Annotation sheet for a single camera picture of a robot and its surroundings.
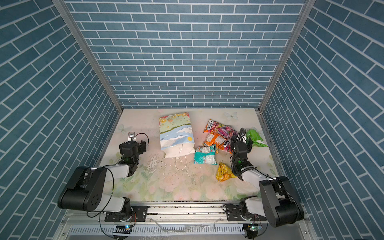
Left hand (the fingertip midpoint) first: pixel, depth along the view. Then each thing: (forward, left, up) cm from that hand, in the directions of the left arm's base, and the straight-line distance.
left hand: (134, 141), depth 92 cm
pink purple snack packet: (+8, -60, -1) cm, 60 cm away
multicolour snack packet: (-2, -59, -2) cm, 59 cm away
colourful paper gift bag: (-1, -27, +5) cm, 27 cm away
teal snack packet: (-9, -44, -2) cm, 45 cm away
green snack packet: (-1, -75, +4) cm, 75 cm away
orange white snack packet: (+3, -51, -3) cm, 51 cm away
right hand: (-2, -66, +8) cm, 67 cm away
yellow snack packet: (-20, -54, -3) cm, 58 cm away
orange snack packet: (+14, -51, -3) cm, 53 cm away
